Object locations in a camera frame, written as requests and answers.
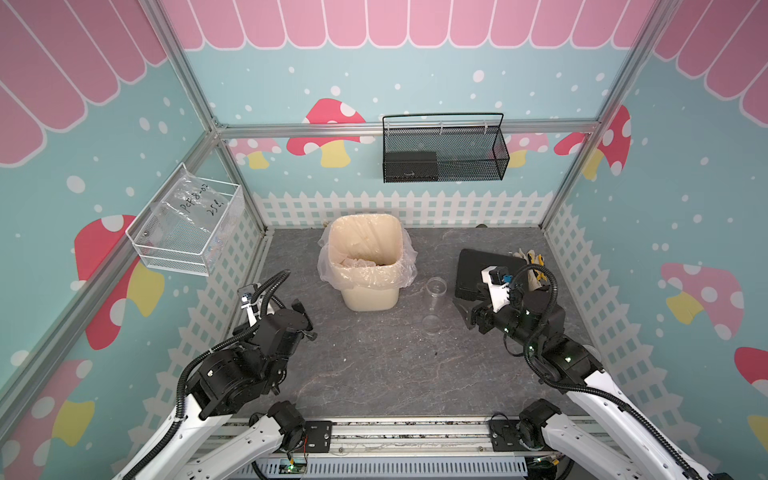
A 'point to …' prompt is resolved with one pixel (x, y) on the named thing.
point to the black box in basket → (411, 166)
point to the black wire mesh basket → (443, 147)
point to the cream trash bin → (382, 300)
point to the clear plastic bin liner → (366, 251)
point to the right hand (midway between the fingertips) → (466, 292)
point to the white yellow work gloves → (536, 278)
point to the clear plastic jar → (436, 286)
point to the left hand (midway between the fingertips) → (282, 315)
